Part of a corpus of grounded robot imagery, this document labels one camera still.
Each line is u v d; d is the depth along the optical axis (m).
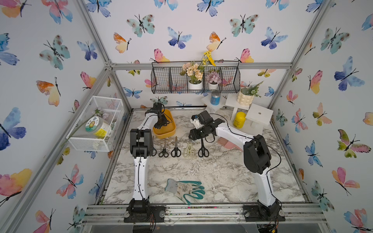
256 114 0.97
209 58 0.84
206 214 0.76
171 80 0.99
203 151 0.96
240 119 1.00
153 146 1.00
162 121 1.00
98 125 0.63
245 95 0.86
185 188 0.81
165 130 1.08
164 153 0.96
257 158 0.54
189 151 0.96
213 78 0.88
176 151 0.96
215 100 0.99
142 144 0.66
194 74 0.81
